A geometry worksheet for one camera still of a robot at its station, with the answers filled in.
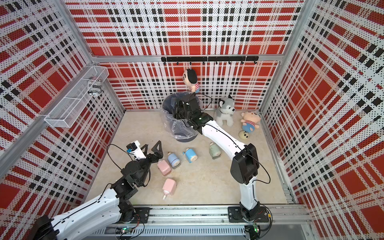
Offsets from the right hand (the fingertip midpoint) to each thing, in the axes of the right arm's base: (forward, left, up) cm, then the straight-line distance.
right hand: (171, 99), depth 77 cm
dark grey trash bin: (-2, -1, -36) cm, 36 cm away
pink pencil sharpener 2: (-36, +2, -29) cm, 46 cm away
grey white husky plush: (+12, -31, -23) cm, 40 cm away
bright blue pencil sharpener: (-17, -9, -29) cm, 35 cm away
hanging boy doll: (+21, -9, -2) cm, 23 cm away
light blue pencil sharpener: (-21, +1, -27) cm, 34 cm away
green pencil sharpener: (-14, -23, -29) cm, 40 cm away
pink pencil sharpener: (-25, +6, -29) cm, 38 cm away
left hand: (-18, +8, -14) cm, 24 cm away
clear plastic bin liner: (-6, -1, -16) cm, 17 cm away
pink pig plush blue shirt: (+10, -50, -29) cm, 59 cm away
